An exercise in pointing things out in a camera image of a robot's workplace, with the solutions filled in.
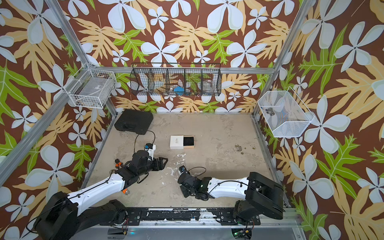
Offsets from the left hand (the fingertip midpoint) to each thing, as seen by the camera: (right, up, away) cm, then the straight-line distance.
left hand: (164, 158), depth 85 cm
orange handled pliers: (-29, -5, +6) cm, 30 cm away
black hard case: (-26, +22, +23) cm, 41 cm away
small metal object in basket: (+62, +27, +1) cm, 67 cm away
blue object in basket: (+8, +41, +9) cm, 43 cm away
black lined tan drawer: (+14, +8, +17) cm, 23 cm away
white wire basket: (-43, +41, +1) cm, 59 cm away
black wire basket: (+6, +50, +12) cm, 51 cm away
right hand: (+10, -16, -2) cm, 19 cm away
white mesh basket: (+69, +25, -2) cm, 73 cm away
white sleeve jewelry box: (+6, +8, +14) cm, 17 cm away
